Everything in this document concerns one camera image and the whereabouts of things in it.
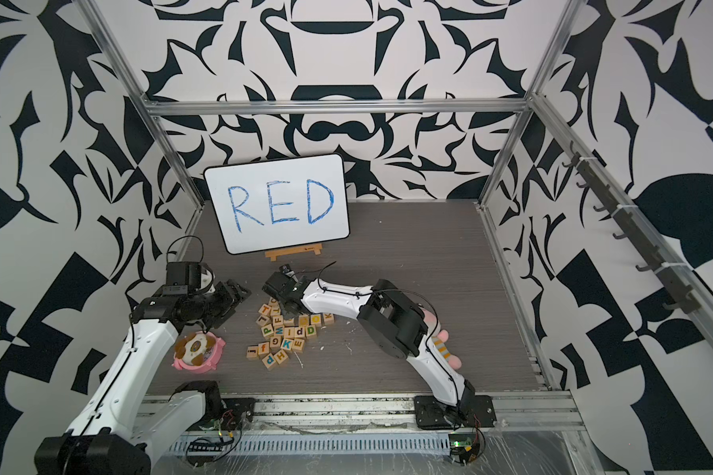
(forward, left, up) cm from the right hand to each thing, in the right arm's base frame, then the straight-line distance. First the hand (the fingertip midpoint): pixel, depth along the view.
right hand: (292, 300), depth 92 cm
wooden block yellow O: (-7, -8, +1) cm, 11 cm away
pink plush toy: (-19, -45, +4) cm, 49 cm away
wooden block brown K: (-6, -12, +1) cm, 13 cm away
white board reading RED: (+25, +3, +17) cm, 30 cm away
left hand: (-4, +11, +12) cm, 17 cm away
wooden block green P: (-10, +6, +2) cm, 11 cm away
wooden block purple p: (-10, -4, +1) cm, 11 cm away
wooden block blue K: (-14, 0, +1) cm, 14 cm away
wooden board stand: (+17, -6, +3) cm, 19 cm away
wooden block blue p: (-18, +4, +1) cm, 18 cm away
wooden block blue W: (-10, +2, +1) cm, 10 cm away
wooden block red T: (-3, +8, +2) cm, 8 cm away
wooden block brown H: (-17, +1, +1) cm, 17 cm away
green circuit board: (-37, -45, -3) cm, 58 cm away
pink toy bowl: (-17, +21, +6) cm, 28 cm away
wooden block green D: (-10, -7, +1) cm, 12 cm away
